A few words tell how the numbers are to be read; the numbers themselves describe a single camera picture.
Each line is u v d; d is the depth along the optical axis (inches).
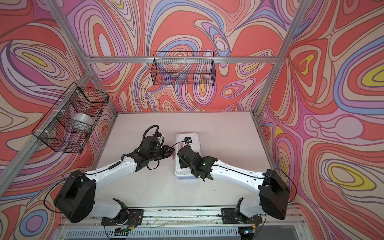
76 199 16.5
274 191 16.0
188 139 27.4
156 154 28.3
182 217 29.5
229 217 28.7
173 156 33.1
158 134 30.9
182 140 28.3
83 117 29.0
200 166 22.1
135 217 28.5
